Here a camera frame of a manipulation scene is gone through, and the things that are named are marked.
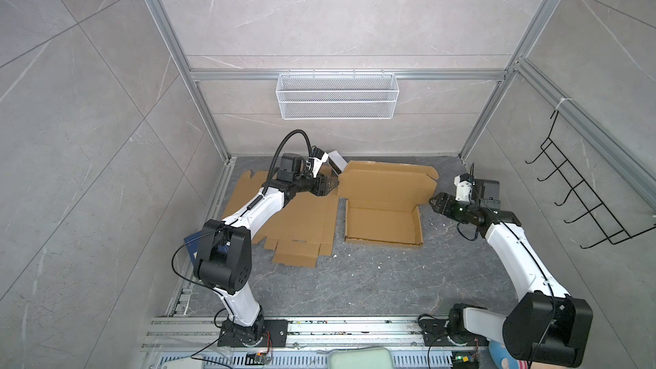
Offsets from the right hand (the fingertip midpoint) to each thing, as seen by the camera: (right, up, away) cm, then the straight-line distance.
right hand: (438, 200), depth 85 cm
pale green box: (-28, -41, -17) cm, 53 cm away
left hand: (-36, +9, +2) cm, 37 cm away
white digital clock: (-34, +14, +24) cm, 44 cm away
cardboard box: (-17, -1, +11) cm, 20 cm away
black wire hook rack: (+32, -1, -21) cm, 38 cm away
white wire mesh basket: (-34, +41, +15) cm, 55 cm away
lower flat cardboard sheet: (-48, -13, +10) cm, 51 cm away
